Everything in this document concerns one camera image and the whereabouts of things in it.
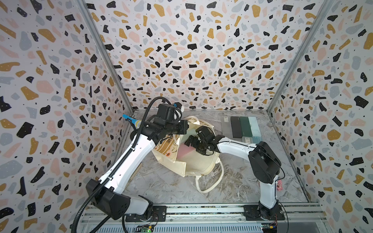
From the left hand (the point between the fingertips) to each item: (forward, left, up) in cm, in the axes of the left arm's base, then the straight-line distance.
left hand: (191, 125), depth 72 cm
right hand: (+2, +2, -23) cm, 23 cm away
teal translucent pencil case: (+11, -46, -30) cm, 56 cm away
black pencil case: (+23, -33, -30) cm, 50 cm away
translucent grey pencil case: (+24, -27, -32) cm, 48 cm away
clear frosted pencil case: (+11, -40, -30) cm, 51 cm away
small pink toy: (-21, -49, -28) cm, 60 cm away
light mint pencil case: (+22, -48, -30) cm, 60 cm away
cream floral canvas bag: (-14, -9, -22) cm, 28 cm away
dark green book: (+23, -40, -29) cm, 55 cm away
